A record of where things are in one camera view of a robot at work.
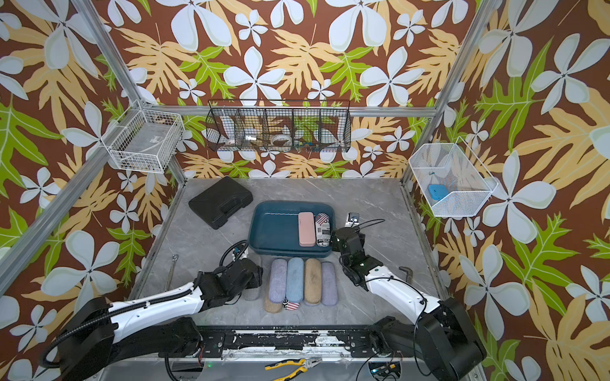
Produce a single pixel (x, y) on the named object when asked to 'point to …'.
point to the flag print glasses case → (289, 305)
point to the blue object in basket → (438, 191)
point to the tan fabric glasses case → (313, 281)
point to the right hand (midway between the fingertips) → (341, 229)
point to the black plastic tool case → (220, 201)
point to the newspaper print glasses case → (322, 229)
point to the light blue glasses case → (295, 280)
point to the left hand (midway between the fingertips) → (260, 269)
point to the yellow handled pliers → (306, 363)
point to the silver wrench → (175, 258)
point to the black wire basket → (279, 126)
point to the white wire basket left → (144, 140)
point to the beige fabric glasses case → (272, 307)
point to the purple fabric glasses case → (278, 280)
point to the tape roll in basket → (281, 140)
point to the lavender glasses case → (329, 290)
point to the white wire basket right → (450, 179)
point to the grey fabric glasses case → (252, 294)
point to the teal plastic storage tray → (273, 228)
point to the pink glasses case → (306, 229)
